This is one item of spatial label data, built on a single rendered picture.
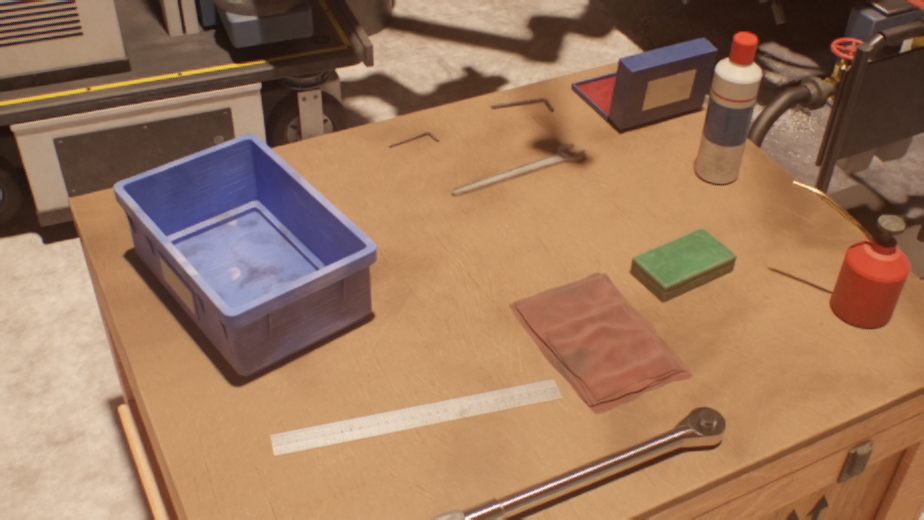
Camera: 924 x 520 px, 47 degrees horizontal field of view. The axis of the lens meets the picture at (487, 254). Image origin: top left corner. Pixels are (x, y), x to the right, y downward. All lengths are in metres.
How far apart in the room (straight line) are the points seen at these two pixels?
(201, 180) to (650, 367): 0.63
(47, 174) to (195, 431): 1.05
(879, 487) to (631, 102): 0.66
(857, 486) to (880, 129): 0.78
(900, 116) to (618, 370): 0.99
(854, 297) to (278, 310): 0.71
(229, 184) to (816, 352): 0.79
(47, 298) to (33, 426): 0.32
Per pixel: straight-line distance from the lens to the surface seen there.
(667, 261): 1.40
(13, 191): 2.31
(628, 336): 1.31
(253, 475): 1.18
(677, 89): 1.69
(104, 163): 2.18
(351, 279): 1.26
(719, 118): 1.54
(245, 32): 2.10
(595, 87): 1.78
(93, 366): 2.01
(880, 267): 1.37
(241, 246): 1.45
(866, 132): 2.04
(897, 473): 1.57
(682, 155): 1.65
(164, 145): 2.17
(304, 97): 2.26
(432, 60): 2.77
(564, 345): 1.28
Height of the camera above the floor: 1.39
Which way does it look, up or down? 40 degrees down
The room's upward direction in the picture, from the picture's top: 3 degrees clockwise
